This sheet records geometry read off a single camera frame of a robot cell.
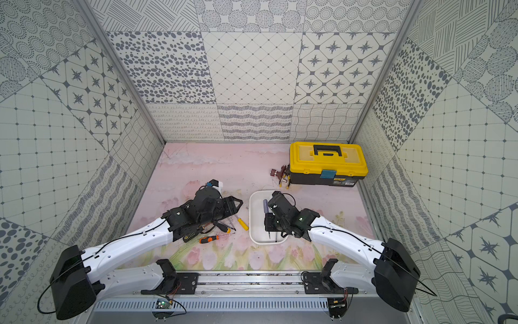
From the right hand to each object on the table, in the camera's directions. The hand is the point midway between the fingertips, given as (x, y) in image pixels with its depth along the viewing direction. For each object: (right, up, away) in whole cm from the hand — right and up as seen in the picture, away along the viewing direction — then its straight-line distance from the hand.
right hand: (267, 223), depth 80 cm
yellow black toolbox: (+26, +24, +11) cm, 37 cm away
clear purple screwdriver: (-1, +7, +4) cm, 8 cm away
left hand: (-10, +10, -3) cm, 15 cm away
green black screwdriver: (+4, -8, +4) cm, 10 cm away
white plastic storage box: (-4, -6, +6) cm, 9 cm away
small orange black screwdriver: (-27, -8, +4) cm, 28 cm away
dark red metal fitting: (+7, +18, +24) cm, 31 cm away
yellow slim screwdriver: (-10, -3, +8) cm, 13 cm away
